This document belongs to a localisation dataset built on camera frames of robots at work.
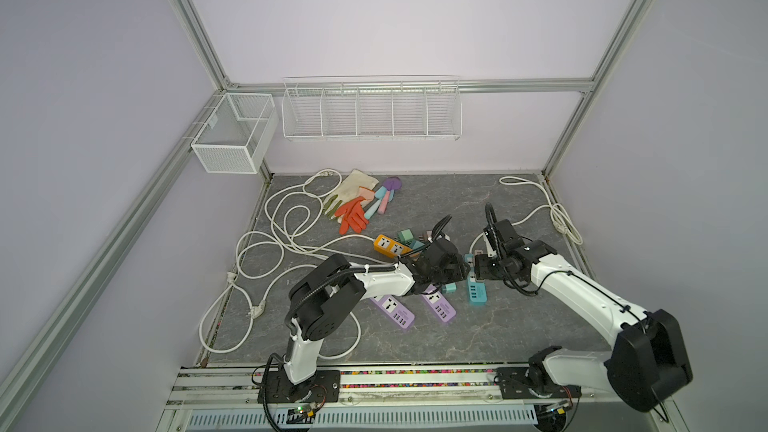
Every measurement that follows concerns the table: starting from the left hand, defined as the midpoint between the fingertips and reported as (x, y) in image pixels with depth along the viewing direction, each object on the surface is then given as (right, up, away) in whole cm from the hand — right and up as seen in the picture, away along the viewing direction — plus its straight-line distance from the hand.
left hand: (470, 275), depth 86 cm
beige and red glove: (-40, +21, +25) cm, 52 cm away
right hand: (+4, +2, 0) cm, 5 cm away
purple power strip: (-22, -9, -2) cm, 24 cm away
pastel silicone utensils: (-26, +24, +26) cm, 44 cm away
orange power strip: (-24, +6, +11) cm, 27 cm away
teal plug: (-6, -4, +3) cm, 8 cm away
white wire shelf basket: (-29, +52, +11) cm, 61 cm away
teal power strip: (+2, -5, +1) cm, 6 cm away
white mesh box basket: (-76, +44, +15) cm, 89 cm away
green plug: (-18, +10, +14) cm, 25 cm away
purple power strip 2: (-9, -8, -1) cm, 12 cm away
